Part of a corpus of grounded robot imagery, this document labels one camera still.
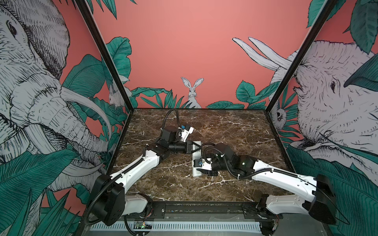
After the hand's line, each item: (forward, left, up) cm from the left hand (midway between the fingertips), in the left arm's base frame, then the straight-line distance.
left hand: (200, 146), depth 74 cm
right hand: (-8, +2, -3) cm, 9 cm away
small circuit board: (-30, +29, -21) cm, 47 cm away
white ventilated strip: (-32, +14, -22) cm, 41 cm away
